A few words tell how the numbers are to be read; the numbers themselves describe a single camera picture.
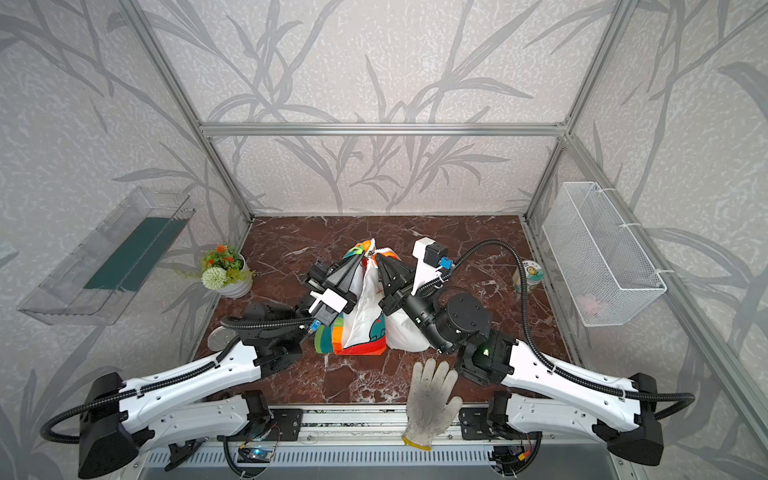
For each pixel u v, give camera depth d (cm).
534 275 94
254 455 71
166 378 44
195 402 47
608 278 60
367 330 60
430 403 77
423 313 47
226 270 88
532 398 61
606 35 75
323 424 75
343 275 49
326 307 42
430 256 45
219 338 83
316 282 50
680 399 46
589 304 73
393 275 49
